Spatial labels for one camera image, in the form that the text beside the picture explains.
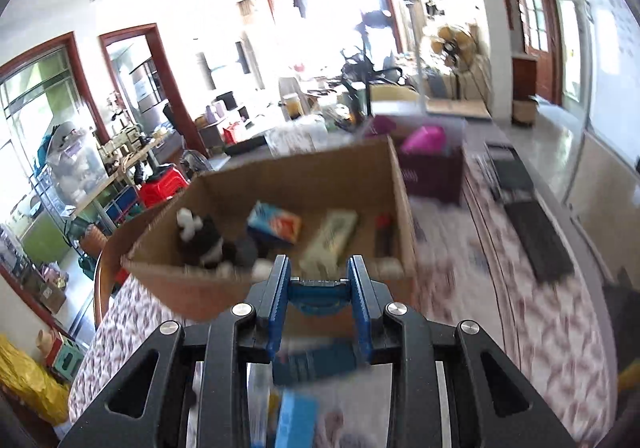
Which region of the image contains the dark maroon gift box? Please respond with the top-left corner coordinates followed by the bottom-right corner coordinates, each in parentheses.
top-left (361, 114), bottom-right (465, 204)

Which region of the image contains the brown wooden door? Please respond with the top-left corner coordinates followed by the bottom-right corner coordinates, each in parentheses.
top-left (518, 0), bottom-right (562, 106)

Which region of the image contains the light blue box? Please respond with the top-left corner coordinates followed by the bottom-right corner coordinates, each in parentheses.
top-left (269, 277), bottom-right (374, 448)

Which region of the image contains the black laptop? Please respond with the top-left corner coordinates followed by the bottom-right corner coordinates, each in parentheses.
top-left (504, 200), bottom-right (574, 284)

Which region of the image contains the black flat tablet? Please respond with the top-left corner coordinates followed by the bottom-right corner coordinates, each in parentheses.
top-left (485, 142), bottom-right (534, 192)

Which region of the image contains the white whiteboard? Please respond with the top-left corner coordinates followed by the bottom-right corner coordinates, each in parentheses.
top-left (585, 0), bottom-right (639, 165)

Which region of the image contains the brown cardboard box orange print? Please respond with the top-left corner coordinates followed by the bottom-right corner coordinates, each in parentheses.
top-left (122, 138), bottom-right (416, 321)

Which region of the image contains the red plastic stool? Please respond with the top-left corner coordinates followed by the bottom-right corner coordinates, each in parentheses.
top-left (138, 163), bottom-right (189, 208)

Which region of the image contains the green white carton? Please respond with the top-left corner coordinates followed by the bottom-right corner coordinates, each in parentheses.
top-left (298, 210), bottom-right (358, 279)

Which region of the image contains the black white plush toy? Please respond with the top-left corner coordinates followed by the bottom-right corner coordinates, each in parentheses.
top-left (176, 208), bottom-right (259, 269)

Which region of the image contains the brass electric floor fan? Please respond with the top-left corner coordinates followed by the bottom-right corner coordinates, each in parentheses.
top-left (431, 26), bottom-right (477, 72)

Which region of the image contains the white paisley quilted bedspread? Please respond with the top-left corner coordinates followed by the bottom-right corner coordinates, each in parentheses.
top-left (67, 147), bottom-right (618, 446)

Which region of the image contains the blue orange carton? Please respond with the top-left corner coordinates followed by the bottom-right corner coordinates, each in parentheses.
top-left (246, 201), bottom-right (303, 246)

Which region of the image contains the yellow plastic bag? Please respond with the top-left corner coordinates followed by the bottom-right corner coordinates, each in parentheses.
top-left (0, 334), bottom-right (70, 426)

